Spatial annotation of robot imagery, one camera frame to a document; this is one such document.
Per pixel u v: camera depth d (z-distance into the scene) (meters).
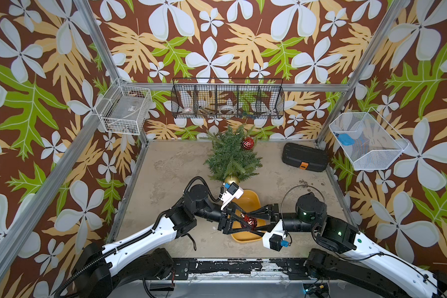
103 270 0.39
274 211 0.55
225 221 0.54
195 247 0.80
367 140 0.83
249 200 0.92
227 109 0.99
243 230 0.56
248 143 0.72
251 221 0.57
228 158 0.77
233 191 0.57
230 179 0.71
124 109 0.87
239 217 0.58
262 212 0.58
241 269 0.75
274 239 0.47
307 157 1.05
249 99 0.96
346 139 0.85
